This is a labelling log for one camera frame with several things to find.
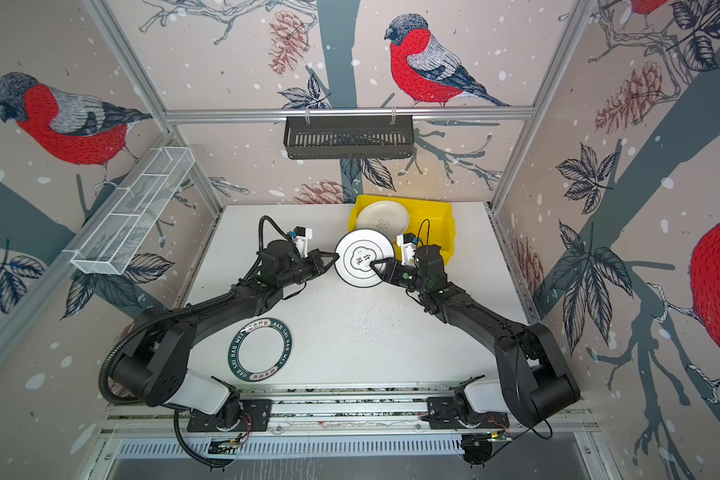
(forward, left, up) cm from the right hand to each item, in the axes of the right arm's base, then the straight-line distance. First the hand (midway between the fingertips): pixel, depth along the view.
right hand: (371, 268), depth 83 cm
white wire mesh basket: (+6, +64, +16) cm, 66 cm away
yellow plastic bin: (+37, -22, -20) cm, 48 cm away
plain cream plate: (+30, -4, -10) cm, 32 cm away
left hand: (+1, +9, +4) cm, 10 cm away
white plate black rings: (+5, +4, +1) cm, 7 cm away
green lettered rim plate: (-18, +32, -15) cm, 40 cm away
